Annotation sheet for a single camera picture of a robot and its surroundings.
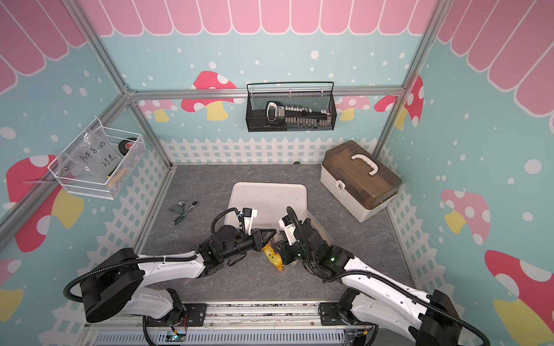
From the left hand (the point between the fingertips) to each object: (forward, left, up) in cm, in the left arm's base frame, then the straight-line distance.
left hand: (277, 236), depth 77 cm
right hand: (-4, +1, 0) cm, 4 cm away
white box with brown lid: (+21, -34, +5) cm, 40 cm away
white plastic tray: (+27, +5, -16) cm, 32 cm away
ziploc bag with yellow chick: (-4, +1, -10) cm, 11 cm away
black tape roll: (+27, +58, +18) cm, 67 cm away
